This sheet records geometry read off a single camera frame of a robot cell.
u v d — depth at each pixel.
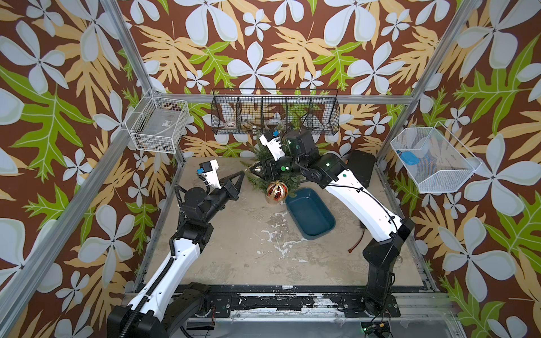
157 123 0.86
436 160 0.82
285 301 0.75
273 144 0.61
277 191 0.70
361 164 1.15
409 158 0.86
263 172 0.61
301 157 0.52
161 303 0.41
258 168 0.65
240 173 0.68
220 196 0.62
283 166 0.59
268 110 0.96
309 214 1.00
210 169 0.61
